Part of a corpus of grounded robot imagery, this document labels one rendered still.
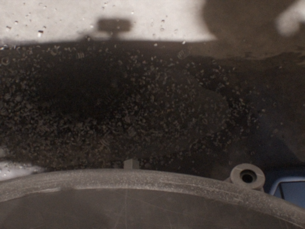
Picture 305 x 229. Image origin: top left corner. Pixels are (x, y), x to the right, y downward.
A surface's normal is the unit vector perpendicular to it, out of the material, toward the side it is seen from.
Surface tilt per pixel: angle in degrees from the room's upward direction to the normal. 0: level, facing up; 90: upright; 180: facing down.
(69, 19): 0
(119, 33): 0
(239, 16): 0
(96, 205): 90
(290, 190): 90
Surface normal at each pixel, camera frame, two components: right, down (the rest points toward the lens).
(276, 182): 0.09, 0.72
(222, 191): 0.14, -0.80
